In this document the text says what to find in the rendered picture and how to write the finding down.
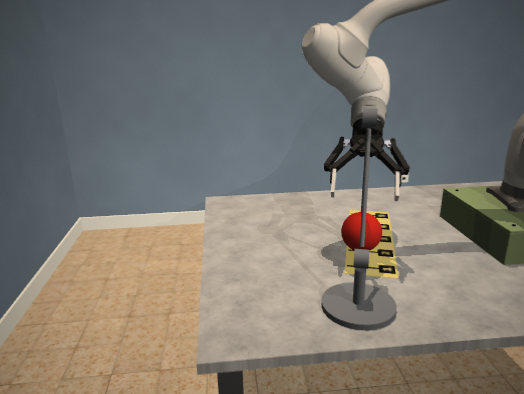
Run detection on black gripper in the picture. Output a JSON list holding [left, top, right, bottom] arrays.
[[324, 118, 410, 201]]

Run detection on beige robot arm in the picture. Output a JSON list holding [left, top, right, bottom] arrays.
[[302, 0, 524, 212]]

